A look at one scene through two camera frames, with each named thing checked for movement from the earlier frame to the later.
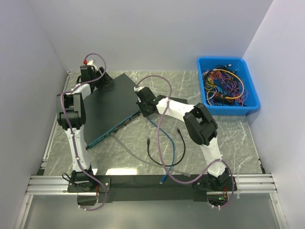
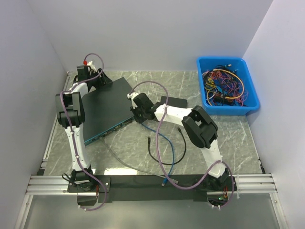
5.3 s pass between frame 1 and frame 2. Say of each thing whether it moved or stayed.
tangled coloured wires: stayed
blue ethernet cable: moved
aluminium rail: stayed
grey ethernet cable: moved
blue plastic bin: stayed
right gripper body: moved
